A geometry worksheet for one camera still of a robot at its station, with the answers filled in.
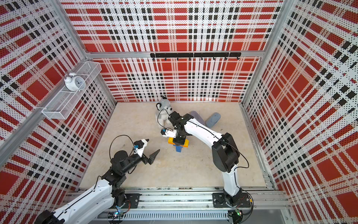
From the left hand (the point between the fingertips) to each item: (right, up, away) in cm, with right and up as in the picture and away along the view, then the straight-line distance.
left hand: (155, 144), depth 80 cm
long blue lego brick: (+13, -3, +6) cm, 15 cm away
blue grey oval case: (+39, +13, +27) cm, 49 cm away
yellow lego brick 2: (+9, +2, +3) cm, 9 cm away
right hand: (+15, +1, +7) cm, 17 cm away
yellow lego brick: (+18, 0, +1) cm, 18 cm away
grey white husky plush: (+2, +21, +16) cm, 26 cm away
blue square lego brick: (+13, -7, +13) cm, 20 cm away
